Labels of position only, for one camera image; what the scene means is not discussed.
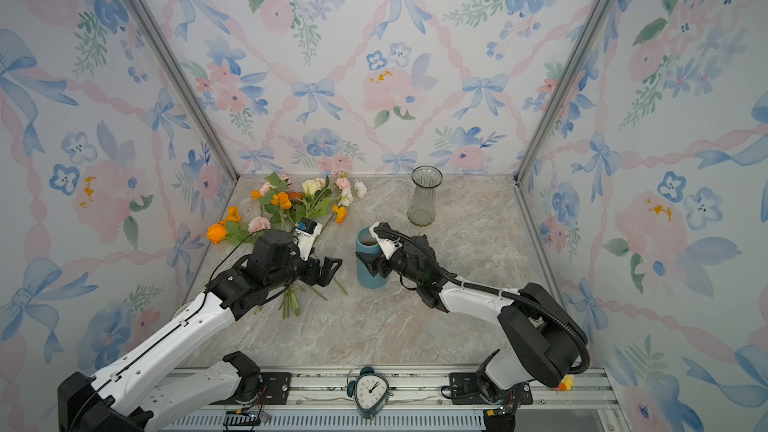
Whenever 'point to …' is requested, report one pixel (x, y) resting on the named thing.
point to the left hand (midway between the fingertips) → (327, 253)
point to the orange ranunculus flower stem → (231, 229)
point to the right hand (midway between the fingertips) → (368, 240)
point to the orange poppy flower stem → (341, 216)
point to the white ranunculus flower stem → (360, 188)
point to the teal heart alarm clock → (370, 391)
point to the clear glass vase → (421, 210)
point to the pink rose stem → (257, 224)
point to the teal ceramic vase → (366, 242)
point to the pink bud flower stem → (343, 182)
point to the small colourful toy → (566, 383)
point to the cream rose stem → (317, 189)
